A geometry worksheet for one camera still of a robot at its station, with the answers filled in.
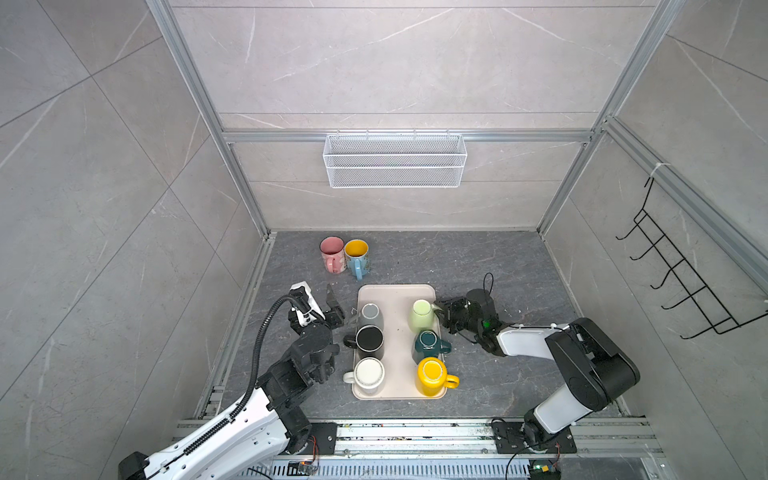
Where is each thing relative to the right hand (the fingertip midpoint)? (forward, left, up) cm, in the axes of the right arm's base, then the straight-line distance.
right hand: (431, 300), depth 91 cm
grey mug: (-6, +19, +3) cm, 20 cm away
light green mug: (-6, +3, +2) cm, 7 cm away
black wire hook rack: (-21, -54, +25) cm, 63 cm away
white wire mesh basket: (+42, +11, +23) cm, 49 cm away
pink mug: (+21, +33, +2) cm, 39 cm away
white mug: (-22, +19, 0) cm, 29 cm away
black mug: (-13, +19, +1) cm, 23 cm away
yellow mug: (-24, +2, +2) cm, 24 cm away
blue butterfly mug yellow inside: (+16, +24, +3) cm, 29 cm away
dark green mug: (-16, +3, +4) cm, 17 cm away
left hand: (-9, +30, +21) cm, 38 cm away
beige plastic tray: (-22, +10, -8) cm, 26 cm away
